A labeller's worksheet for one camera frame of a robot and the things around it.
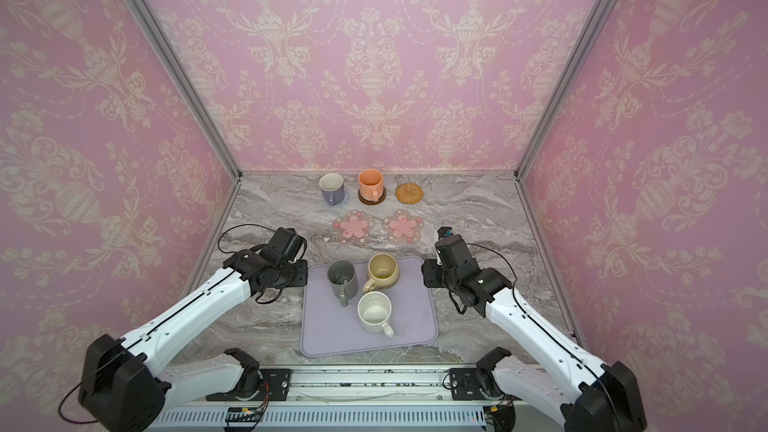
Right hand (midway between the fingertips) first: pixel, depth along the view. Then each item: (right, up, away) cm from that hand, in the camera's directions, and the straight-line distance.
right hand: (429, 267), depth 81 cm
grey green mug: (-25, -6, +9) cm, 27 cm away
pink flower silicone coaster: (-6, +9, +25) cm, 27 cm away
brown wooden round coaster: (-17, +18, +27) cm, 36 cm away
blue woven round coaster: (-27, +19, +32) cm, 46 cm away
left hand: (-35, -2, +1) cm, 35 cm away
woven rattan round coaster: (-3, +21, +34) cm, 40 cm away
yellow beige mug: (-13, -4, +11) cm, 17 cm away
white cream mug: (-15, -14, +4) cm, 21 cm away
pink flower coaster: (-23, +9, +24) cm, 35 cm away
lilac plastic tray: (-28, -18, +2) cm, 33 cm away
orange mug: (-17, +24, +25) cm, 39 cm away
